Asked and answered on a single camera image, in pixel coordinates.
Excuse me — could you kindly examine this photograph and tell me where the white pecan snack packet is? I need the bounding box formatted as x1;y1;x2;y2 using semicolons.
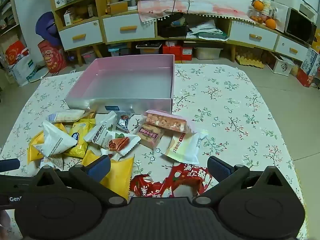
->
84;110;117;148
96;131;140;161

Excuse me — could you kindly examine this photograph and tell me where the white triangular snack packet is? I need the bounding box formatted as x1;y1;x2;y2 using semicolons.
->
42;120;78;158

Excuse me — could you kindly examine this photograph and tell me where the red candy packet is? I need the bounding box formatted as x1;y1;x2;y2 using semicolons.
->
129;174;166;198
164;162;213;198

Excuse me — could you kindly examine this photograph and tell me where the white drawer yellow handle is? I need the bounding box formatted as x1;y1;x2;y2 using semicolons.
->
59;19;103;51
275;35;309;60
229;20;279;50
102;14;157;43

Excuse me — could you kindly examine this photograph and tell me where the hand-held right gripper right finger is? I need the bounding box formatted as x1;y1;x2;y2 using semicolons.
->
192;156;288;205

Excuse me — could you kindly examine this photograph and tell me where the long wooden tv cabinet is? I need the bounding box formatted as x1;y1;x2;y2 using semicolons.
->
100;0;309;63

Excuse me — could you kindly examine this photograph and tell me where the glass jar of small oranges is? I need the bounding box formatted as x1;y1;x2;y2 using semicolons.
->
247;9;266;25

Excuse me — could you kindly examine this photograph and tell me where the white plastic container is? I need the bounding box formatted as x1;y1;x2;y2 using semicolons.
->
194;46;223;60

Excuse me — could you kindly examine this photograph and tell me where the small white snack packet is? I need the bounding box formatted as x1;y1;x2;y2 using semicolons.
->
39;155;63;171

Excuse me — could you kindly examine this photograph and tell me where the yellow egg tray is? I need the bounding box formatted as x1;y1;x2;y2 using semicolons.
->
235;47;266;69

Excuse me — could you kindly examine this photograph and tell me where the small white box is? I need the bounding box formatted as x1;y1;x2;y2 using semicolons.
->
299;0;320;18

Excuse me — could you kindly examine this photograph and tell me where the brown cardboard box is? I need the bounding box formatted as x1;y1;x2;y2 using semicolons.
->
106;1;128;15

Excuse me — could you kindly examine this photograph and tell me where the small white carton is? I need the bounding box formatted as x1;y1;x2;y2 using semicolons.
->
63;10;73;27

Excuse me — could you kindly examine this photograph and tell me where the pink and silver box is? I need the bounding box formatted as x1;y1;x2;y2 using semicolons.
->
64;54;175;115

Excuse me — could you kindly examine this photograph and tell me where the pink patterned cloth runner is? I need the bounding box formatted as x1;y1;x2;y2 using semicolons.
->
137;0;257;25

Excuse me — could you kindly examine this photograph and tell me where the red printed bag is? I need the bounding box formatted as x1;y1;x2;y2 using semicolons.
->
37;40;67;74

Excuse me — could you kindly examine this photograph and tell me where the large plain yellow packet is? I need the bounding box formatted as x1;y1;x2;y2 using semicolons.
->
82;152;135;201

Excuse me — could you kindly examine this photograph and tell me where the black microwave oven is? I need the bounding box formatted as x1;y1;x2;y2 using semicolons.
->
284;7;317;46

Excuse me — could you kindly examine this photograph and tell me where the purple plush toy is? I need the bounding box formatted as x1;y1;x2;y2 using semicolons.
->
35;11;60;48

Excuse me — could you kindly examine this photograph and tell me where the small blue green object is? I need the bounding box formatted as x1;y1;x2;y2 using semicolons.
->
171;17;187;28

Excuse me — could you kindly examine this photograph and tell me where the blue plastic storage bin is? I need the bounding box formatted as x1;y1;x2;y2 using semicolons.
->
107;44;128;57

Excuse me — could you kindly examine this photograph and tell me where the yellow chips packet blue logo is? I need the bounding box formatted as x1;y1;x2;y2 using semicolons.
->
68;118;97;159

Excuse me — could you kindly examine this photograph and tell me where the white rice cracker packet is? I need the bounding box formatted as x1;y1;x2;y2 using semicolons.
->
47;109;86;123

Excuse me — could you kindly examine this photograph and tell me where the red gift box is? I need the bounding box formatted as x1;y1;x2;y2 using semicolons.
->
296;67;318;88

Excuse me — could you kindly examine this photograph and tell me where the silver chocolate truffle packet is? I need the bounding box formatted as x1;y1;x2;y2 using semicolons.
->
115;111;136;133

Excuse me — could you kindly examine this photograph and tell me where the white printed cardboard box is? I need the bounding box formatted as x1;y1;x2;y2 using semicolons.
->
271;52;296;77

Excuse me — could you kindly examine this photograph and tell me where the floral tablecloth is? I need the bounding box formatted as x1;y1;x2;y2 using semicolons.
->
0;64;312;240

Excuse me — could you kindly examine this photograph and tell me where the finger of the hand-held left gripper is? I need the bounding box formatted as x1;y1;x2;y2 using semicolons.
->
0;159;21;173

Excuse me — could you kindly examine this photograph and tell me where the blue white carton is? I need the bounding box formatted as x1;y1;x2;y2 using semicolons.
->
304;47;320;80

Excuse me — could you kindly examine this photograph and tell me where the plain yellow snack packet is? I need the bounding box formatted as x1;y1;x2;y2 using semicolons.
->
27;130;52;163
53;122;68;133

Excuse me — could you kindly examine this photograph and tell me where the white yellow green snack packet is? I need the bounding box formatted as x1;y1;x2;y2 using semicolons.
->
161;129;210;165

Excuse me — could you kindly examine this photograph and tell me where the pile of papers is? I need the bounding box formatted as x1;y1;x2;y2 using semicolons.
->
186;20;229;42

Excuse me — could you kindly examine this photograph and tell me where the white red sack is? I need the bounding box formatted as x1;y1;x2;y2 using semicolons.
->
5;41;37;87

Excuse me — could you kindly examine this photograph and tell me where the clear plastic bin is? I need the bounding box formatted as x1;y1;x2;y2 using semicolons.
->
81;50;97;65

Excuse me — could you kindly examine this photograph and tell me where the white round floor stand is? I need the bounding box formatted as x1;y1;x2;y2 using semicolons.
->
25;66;48;83

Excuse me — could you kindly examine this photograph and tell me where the cluttered storage shelf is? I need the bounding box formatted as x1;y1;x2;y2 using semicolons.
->
0;0;20;45

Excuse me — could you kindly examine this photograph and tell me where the black device box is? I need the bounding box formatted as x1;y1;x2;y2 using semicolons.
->
157;25;188;38

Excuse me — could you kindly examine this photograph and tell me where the pink nougat bar packet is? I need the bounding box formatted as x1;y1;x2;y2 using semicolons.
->
144;109;198;133

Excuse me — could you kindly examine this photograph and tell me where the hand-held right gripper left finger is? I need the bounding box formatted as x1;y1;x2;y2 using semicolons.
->
31;155;128;207

